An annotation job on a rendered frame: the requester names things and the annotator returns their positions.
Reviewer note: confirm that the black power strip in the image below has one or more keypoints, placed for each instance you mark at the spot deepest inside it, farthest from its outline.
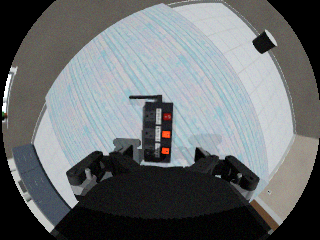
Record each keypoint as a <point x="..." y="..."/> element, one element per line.
<point x="157" y="130"/>

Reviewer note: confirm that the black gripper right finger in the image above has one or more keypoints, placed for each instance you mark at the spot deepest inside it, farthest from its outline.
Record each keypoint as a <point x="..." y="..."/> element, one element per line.
<point x="244" y="180"/>

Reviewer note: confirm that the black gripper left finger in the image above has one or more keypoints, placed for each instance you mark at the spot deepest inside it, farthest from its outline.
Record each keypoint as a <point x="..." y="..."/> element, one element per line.
<point x="84" y="175"/>

